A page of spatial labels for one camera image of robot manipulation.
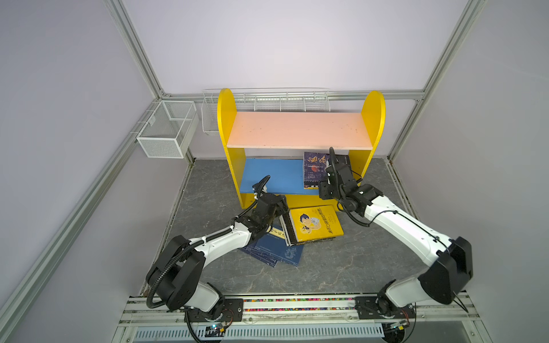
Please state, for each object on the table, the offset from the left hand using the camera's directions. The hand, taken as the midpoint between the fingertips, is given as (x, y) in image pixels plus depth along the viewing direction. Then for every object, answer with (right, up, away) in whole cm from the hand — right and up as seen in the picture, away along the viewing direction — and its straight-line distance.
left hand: (282, 202), depth 86 cm
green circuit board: (-23, -43, -14) cm, 51 cm away
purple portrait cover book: (+14, +14, +4) cm, 20 cm away
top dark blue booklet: (-2, -18, -2) cm, 18 cm away
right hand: (+18, +7, -5) cm, 20 cm away
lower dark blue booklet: (-7, -22, -2) cm, 23 cm away
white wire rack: (-1, +45, +7) cm, 45 cm away
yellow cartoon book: (+12, -10, +2) cm, 16 cm away
